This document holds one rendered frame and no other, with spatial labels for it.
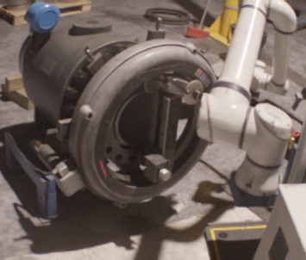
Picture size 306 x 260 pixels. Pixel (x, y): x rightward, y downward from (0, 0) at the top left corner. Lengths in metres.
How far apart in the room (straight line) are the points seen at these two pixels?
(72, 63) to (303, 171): 1.19
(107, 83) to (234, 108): 0.51
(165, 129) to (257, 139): 0.61
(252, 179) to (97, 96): 0.66
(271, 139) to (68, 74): 1.02
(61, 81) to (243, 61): 0.88
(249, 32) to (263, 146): 0.48
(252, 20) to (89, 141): 0.81
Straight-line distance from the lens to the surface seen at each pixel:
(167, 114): 2.10
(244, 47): 1.82
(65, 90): 2.24
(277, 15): 2.00
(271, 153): 1.65
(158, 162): 2.14
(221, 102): 1.66
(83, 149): 1.97
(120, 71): 1.91
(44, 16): 2.44
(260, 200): 1.75
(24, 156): 2.57
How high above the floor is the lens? 1.60
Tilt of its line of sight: 28 degrees down
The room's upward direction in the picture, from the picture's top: 8 degrees clockwise
